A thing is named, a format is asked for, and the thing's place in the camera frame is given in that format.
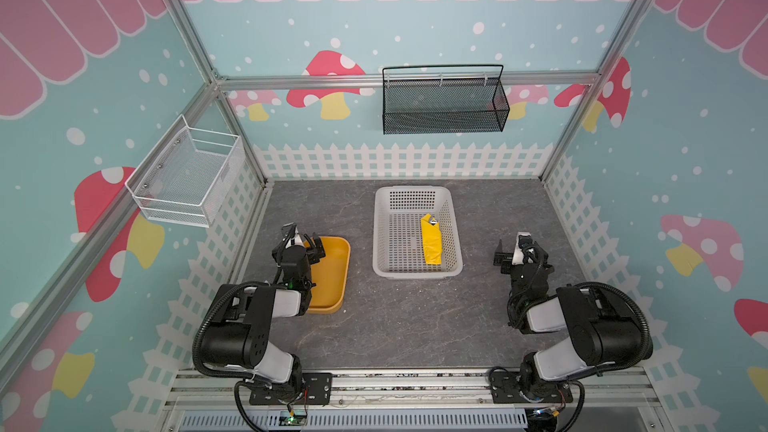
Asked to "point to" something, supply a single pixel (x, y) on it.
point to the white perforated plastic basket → (398, 243)
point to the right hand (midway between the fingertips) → (518, 241)
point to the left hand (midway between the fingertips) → (302, 241)
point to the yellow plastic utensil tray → (330, 275)
